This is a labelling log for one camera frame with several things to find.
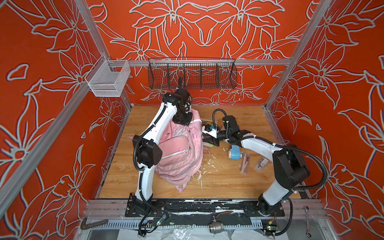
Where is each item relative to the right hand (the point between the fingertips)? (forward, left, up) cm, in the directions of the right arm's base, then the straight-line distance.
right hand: (201, 135), depth 84 cm
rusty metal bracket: (-41, +57, -13) cm, 71 cm away
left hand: (+6, +7, +5) cm, 11 cm away
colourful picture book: (+20, -5, -13) cm, 24 cm away
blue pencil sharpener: (-6, -21, -10) cm, 24 cm away
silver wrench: (-45, -47, -15) cm, 67 cm away
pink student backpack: (-11, +10, 0) cm, 16 cm away
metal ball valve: (-42, -5, -11) cm, 44 cm away
